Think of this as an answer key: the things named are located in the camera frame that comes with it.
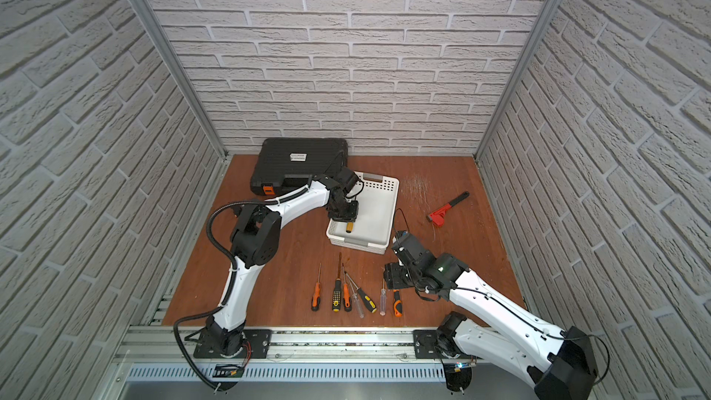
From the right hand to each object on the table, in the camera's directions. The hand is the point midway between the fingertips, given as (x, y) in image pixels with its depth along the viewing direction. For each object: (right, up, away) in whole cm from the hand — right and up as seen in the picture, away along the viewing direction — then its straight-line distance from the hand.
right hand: (395, 273), depth 78 cm
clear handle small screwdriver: (-11, -10, +2) cm, 15 cm away
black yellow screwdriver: (-8, -9, +2) cm, 12 cm away
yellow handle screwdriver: (-14, +10, +17) cm, 25 cm away
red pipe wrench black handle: (+18, +13, +22) cm, 31 cm away
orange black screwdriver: (-23, -8, +3) cm, 25 cm away
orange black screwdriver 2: (+1, -10, +2) cm, 10 cm away
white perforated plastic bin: (-4, +17, +28) cm, 33 cm away
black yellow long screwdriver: (-17, -8, +2) cm, 19 cm away
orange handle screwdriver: (-14, -8, +2) cm, 16 cm away
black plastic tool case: (-41, +33, +32) cm, 62 cm away
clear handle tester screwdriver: (-3, -9, +3) cm, 10 cm away
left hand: (-12, +14, +19) cm, 27 cm away
